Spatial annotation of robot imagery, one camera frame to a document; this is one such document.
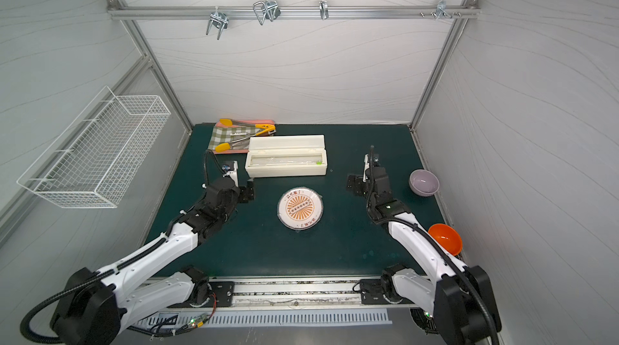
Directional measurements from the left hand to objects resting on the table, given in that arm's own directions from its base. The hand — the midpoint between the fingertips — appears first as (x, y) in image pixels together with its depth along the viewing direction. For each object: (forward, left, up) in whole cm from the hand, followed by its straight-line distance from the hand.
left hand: (244, 180), depth 83 cm
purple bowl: (+9, -70, -14) cm, 72 cm away
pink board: (+42, +13, -14) cm, 46 cm away
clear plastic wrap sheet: (-3, -19, -15) cm, 25 cm away
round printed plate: (-3, -19, -15) cm, 25 cm away
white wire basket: (-5, +38, +16) cm, 42 cm away
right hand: (+4, -42, 0) cm, 42 cm away
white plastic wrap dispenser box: (+18, -14, -8) cm, 24 cm away
